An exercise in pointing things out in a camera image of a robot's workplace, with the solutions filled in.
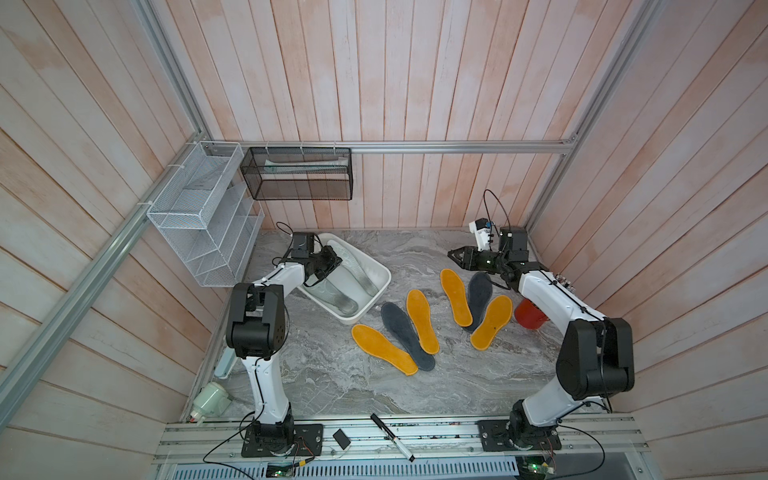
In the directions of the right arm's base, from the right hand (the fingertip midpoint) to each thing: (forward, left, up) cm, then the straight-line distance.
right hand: (451, 252), depth 89 cm
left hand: (+4, +34, -9) cm, 36 cm away
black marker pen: (-47, +17, -17) cm, 53 cm away
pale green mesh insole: (-4, +40, -17) cm, 44 cm away
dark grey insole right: (-2, -12, -18) cm, 22 cm away
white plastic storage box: (-3, +33, -17) cm, 37 cm away
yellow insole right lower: (-10, -17, -19) cm, 28 cm away
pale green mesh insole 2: (+5, +32, -13) cm, 35 cm away
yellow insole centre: (-9, +9, -19) cm, 23 cm away
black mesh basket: (+30, +51, +7) cm, 60 cm away
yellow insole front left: (-23, +21, -19) cm, 36 cm away
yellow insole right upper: (-2, -4, -18) cm, 18 cm away
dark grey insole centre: (-16, +15, -18) cm, 29 cm away
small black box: (-47, +31, -19) cm, 59 cm away
